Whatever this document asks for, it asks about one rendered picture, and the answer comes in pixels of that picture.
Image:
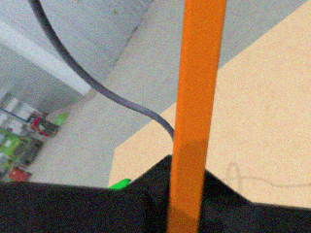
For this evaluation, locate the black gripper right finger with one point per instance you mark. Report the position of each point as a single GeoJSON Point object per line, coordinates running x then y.
{"type": "Point", "coordinates": [223, 210]}

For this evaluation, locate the orange handle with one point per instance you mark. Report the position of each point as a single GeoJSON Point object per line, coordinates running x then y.
{"type": "Point", "coordinates": [203, 24]}

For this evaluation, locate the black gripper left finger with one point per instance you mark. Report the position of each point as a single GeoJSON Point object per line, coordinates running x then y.
{"type": "Point", "coordinates": [139, 207]}

